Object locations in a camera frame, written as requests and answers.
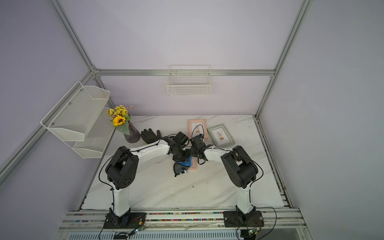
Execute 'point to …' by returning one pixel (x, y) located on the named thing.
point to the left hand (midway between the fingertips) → (187, 160)
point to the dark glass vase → (134, 135)
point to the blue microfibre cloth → (187, 163)
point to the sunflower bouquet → (120, 118)
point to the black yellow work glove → (149, 136)
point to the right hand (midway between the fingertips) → (195, 153)
